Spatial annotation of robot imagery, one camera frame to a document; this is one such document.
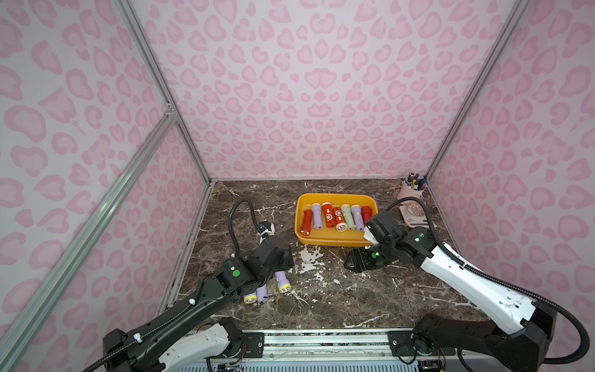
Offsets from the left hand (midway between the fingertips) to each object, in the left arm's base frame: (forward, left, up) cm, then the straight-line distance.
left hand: (286, 250), depth 75 cm
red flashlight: (+26, -34, -16) cm, 45 cm away
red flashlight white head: (+18, -22, -15) cm, 32 cm away
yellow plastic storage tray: (+16, -17, -20) cm, 31 cm away
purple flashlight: (+25, -11, -16) cm, 31 cm away
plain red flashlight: (+18, -7, -15) cm, 25 cm away
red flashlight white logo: (+28, -16, -15) cm, 35 cm away
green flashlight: (+24, -25, -16) cm, 38 cm away
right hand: (-4, -21, -1) cm, 22 cm away
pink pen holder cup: (+33, -51, -10) cm, 62 cm away
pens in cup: (+34, -54, -6) cm, 64 cm away
